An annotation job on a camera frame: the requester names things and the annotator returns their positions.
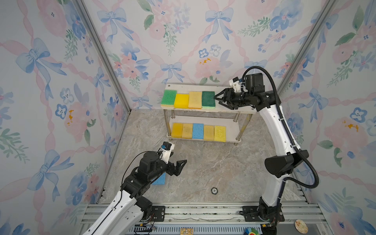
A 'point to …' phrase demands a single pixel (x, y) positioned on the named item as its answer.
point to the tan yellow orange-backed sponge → (187, 130)
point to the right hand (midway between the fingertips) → (216, 98)
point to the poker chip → (214, 190)
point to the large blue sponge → (198, 132)
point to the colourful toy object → (250, 231)
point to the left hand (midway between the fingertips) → (179, 156)
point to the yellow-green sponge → (220, 133)
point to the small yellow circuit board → (186, 231)
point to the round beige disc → (301, 226)
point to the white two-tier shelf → (192, 112)
